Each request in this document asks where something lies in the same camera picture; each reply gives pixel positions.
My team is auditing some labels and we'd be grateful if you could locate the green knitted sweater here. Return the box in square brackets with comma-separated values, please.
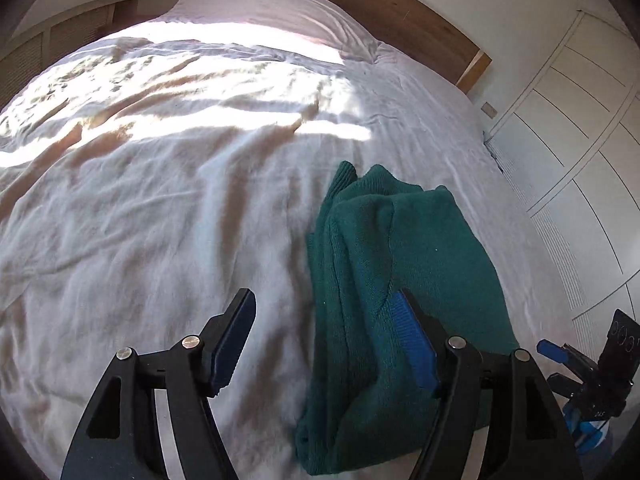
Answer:
[295, 162, 518, 474]

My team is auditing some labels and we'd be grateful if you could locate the white built-in wardrobe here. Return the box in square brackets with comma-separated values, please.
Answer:
[487, 11, 639, 358]

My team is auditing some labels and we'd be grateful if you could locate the white bed duvet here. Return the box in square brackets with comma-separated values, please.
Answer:
[1, 32, 577, 479]

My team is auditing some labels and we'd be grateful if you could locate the louvered radiator cover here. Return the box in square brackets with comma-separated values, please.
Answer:
[1, 0, 139, 107]

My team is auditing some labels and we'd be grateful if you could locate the wooden headboard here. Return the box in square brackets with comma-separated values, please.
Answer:
[329, 0, 491, 93]

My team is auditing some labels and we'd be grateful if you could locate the white pillow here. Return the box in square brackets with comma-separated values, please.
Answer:
[143, 0, 380, 64]

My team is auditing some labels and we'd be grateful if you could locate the beige wall switch plate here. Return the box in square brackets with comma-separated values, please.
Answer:
[480, 102, 498, 119]

